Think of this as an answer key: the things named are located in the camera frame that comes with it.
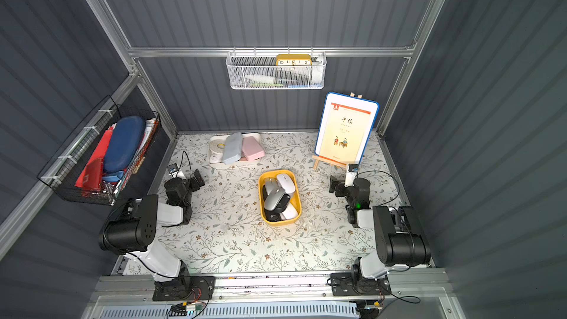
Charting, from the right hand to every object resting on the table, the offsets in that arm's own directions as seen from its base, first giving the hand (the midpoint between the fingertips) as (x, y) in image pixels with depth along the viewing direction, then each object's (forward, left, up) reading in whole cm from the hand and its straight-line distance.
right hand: (348, 176), depth 93 cm
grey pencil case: (+17, +53, -2) cm, 56 cm away
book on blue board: (+13, +2, +16) cm, 21 cm away
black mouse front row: (-16, +32, -4) cm, 36 cm away
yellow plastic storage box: (-7, +22, -4) cm, 24 cm away
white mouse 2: (-14, +25, -6) cm, 29 cm away
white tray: (+28, +44, -5) cm, 52 cm away
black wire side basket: (-19, +89, +28) cm, 95 cm away
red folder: (-18, +84, +25) cm, 89 cm away
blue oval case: (-4, +80, +25) cm, 84 cm away
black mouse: (-12, +28, -3) cm, 30 cm away
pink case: (+15, +43, -1) cm, 46 cm away
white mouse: (-2, +27, -2) cm, 27 cm away
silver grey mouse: (-10, +31, -2) cm, 33 cm away
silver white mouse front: (-2, +33, -4) cm, 34 cm away
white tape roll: (+19, +62, -4) cm, 65 cm away
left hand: (+1, +69, +1) cm, 69 cm away
